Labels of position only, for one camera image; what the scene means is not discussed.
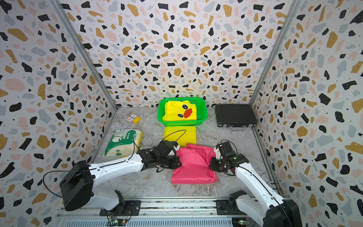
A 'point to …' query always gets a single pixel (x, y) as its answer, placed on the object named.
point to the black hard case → (237, 116)
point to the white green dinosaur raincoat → (124, 143)
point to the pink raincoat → (195, 161)
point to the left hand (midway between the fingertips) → (183, 164)
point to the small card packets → (133, 118)
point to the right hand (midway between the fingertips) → (210, 165)
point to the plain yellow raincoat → (182, 135)
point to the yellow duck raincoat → (179, 110)
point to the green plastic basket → (201, 105)
